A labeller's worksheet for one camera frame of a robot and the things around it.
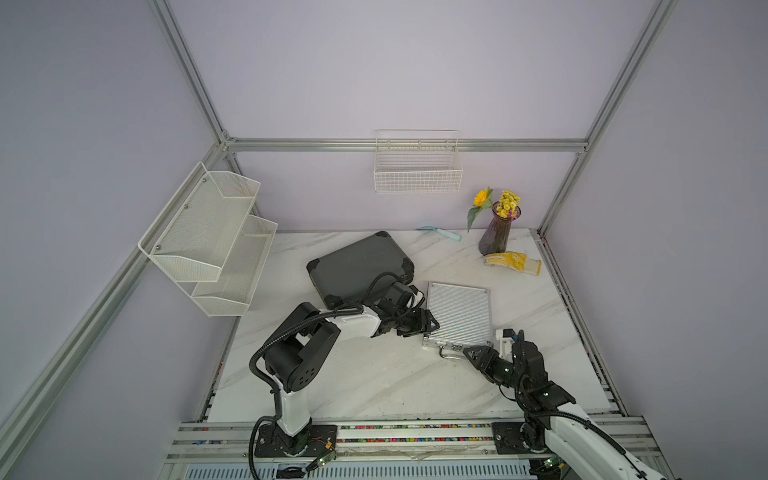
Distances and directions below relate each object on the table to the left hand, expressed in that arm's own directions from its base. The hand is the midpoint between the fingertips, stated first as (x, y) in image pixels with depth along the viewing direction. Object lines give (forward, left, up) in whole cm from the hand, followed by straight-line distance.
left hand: (433, 330), depth 89 cm
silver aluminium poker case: (+5, -10, 0) cm, 11 cm away
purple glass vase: (+33, -24, +7) cm, 42 cm away
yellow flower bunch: (+35, -25, +20) cm, 47 cm away
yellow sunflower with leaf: (+36, -17, +21) cm, 45 cm away
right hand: (-8, -10, -2) cm, 13 cm away
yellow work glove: (+30, -34, -3) cm, 46 cm away
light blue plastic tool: (+46, -8, -4) cm, 47 cm away
